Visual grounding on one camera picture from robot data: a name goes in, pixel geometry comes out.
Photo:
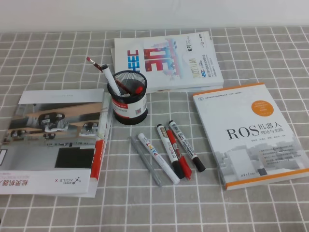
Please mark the red double-ended pen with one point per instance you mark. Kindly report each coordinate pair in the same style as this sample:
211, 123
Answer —
135, 92

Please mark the black mesh pen holder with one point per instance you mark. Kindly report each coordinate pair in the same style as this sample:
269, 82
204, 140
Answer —
129, 110

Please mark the grey transparent pen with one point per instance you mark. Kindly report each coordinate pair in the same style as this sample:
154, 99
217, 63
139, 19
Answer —
144, 159

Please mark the red marker pen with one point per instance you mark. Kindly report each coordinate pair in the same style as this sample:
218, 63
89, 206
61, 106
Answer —
185, 167

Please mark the white marker in holder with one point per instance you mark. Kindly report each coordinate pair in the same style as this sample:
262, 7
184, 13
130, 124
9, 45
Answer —
110, 79

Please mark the white marker black cap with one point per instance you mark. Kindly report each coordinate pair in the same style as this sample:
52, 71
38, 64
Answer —
170, 151

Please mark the red-spined booklet under brochure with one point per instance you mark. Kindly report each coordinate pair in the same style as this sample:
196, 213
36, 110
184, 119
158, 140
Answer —
103, 133

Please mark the white HEEC magazine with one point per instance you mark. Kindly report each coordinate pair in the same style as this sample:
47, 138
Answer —
193, 45

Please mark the black whiteboard marker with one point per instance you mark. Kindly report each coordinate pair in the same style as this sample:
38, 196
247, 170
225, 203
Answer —
190, 151

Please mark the white paint marker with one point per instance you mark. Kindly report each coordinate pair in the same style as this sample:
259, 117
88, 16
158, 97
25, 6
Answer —
159, 159

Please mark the red pencil with eraser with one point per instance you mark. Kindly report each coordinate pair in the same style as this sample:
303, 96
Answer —
99, 68

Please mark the ROS robot textbook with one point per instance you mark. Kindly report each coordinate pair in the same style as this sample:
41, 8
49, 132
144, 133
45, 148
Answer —
250, 139

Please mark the Agilex robot brochure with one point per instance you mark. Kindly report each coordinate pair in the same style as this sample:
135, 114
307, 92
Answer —
50, 144

